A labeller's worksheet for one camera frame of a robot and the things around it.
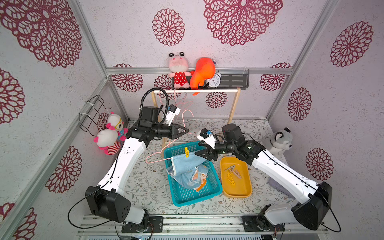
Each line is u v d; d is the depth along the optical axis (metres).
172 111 0.63
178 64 0.82
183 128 0.68
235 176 0.89
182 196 0.83
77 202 0.38
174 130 0.61
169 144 1.06
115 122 0.94
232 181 0.87
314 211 0.38
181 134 0.68
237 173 0.90
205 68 0.83
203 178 0.87
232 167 0.92
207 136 0.59
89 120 0.76
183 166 0.74
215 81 0.90
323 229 0.73
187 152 0.70
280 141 0.84
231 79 0.95
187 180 0.82
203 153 0.63
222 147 0.60
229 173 0.90
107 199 0.40
